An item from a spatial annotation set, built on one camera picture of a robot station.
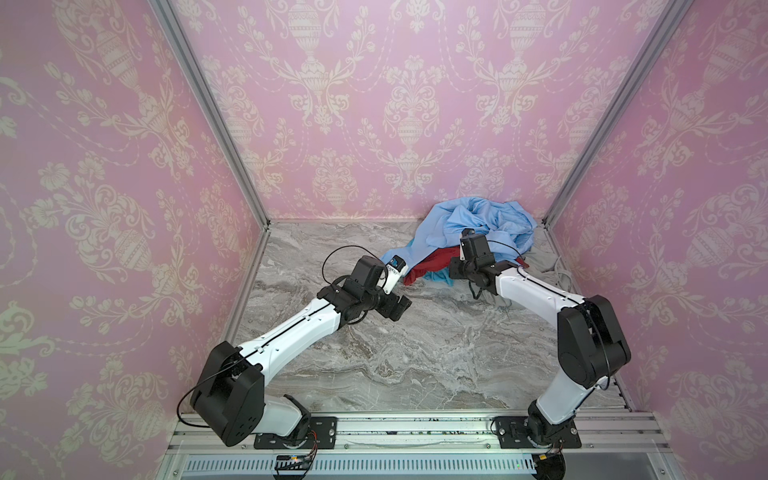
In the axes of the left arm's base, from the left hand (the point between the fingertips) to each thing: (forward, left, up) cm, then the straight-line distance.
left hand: (399, 296), depth 82 cm
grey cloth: (+20, -51, -11) cm, 56 cm away
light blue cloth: (+30, -37, -2) cm, 48 cm away
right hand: (+15, -18, -4) cm, 24 cm away
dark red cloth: (+19, -14, -7) cm, 25 cm away
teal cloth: (+15, -14, -11) cm, 24 cm away
